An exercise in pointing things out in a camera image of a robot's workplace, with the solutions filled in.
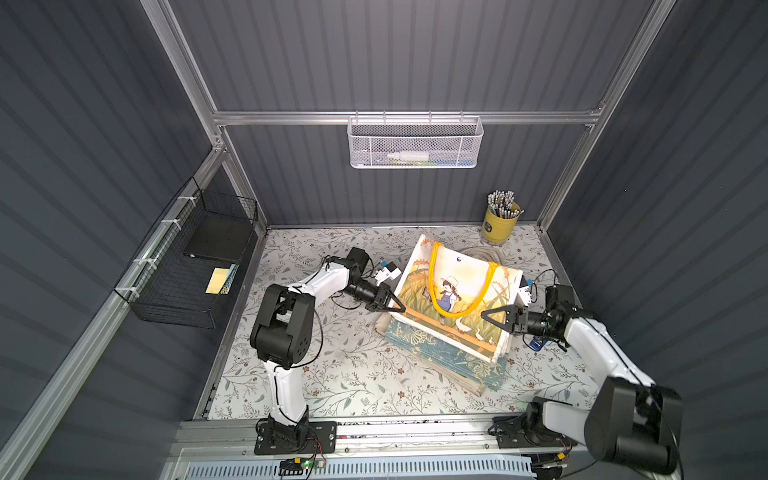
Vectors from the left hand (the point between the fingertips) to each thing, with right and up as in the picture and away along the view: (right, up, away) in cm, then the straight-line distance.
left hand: (401, 312), depth 83 cm
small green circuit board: (-26, -35, -12) cm, 45 cm away
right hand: (+21, -1, -9) cm, 23 cm away
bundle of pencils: (+35, +33, +20) cm, 52 cm away
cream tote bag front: (+11, +7, -9) cm, 15 cm away
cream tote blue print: (+11, -11, -1) cm, 16 cm away
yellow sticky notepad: (-47, +10, -9) cm, 48 cm away
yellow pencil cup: (+36, +25, +26) cm, 51 cm away
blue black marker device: (+40, -11, +5) cm, 42 cm away
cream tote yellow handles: (+11, +7, -9) cm, 15 cm away
